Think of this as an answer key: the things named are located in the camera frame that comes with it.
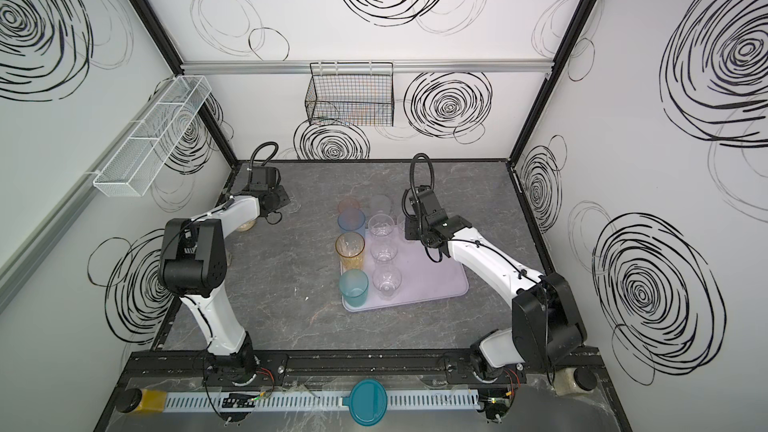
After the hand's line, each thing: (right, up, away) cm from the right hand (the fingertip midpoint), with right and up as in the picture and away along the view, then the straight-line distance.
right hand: (409, 224), depth 86 cm
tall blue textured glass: (-18, +1, +7) cm, 19 cm away
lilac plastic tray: (+6, -16, +5) cm, 18 cm away
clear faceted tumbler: (-8, -1, +10) cm, 13 cm away
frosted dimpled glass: (-9, +5, +13) cm, 17 cm away
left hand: (-43, +8, +15) cm, 46 cm away
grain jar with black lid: (+35, -31, -22) cm, 52 cm away
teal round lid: (-10, -35, -23) cm, 43 cm away
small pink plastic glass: (-20, +6, +14) cm, 25 cm away
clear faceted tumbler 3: (-6, -17, +3) cm, 18 cm away
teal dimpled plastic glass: (-16, -17, -2) cm, 23 cm away
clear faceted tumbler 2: (-7, -9, +5) cm, 12 cm away
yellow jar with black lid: (-60, -34, -23) cm, 73 cm away
